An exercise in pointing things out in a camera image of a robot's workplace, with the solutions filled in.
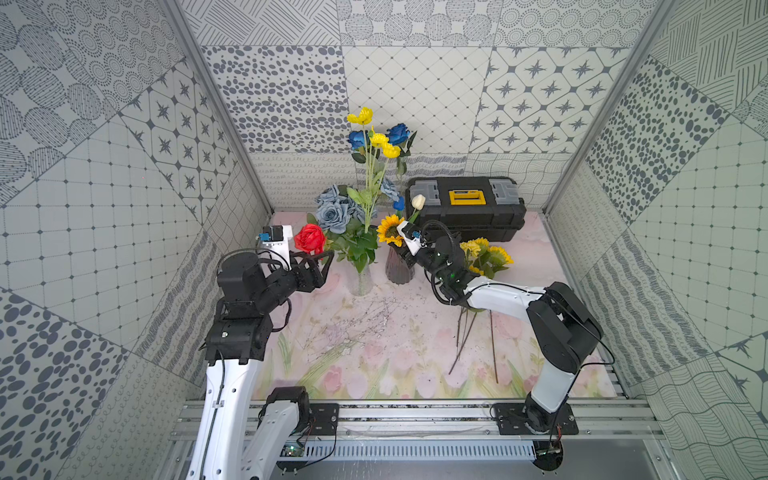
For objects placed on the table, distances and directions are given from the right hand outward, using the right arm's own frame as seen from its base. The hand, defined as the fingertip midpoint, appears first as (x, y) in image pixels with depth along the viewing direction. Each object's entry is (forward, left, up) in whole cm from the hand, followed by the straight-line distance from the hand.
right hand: (396, 234), depth 85 cm
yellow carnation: (+6, -26, -13) cm, 30 cm away
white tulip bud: (+8, -6, +5) cm, 11 cm away
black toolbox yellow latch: (+17, -30, -6) cm, 35 cm away
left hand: (-17, +15, +13) cm, 26 cm away
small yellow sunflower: (-3, +2, +5) cm, 6 cm away
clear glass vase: (-7, +12, -17) cm, 21 cm away
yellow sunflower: (+6, -34, -18) cm, 39 cm away
